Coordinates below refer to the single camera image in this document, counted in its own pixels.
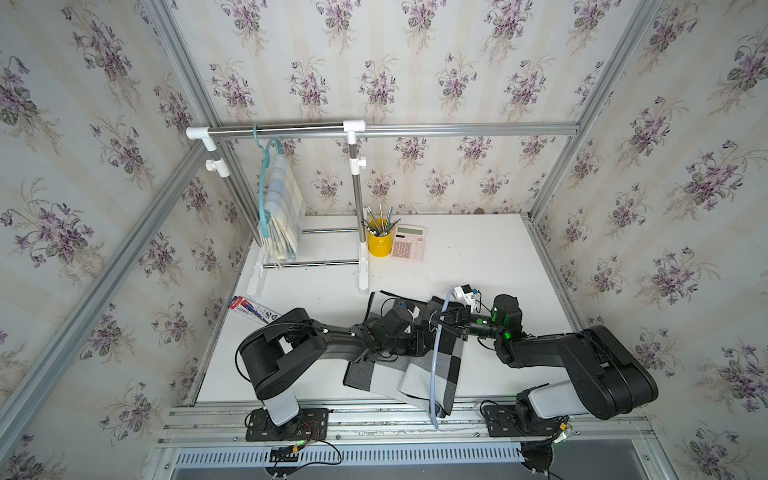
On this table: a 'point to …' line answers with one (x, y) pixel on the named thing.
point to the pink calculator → (408, 243)
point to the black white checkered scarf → (411, 378)
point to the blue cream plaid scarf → (286, 211)
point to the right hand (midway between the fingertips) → (437, 323)
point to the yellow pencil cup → (380, 246)
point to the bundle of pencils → (379, 227)
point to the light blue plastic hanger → (432, 386)
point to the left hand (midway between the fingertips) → (433, 355)
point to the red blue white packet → (253, 310)
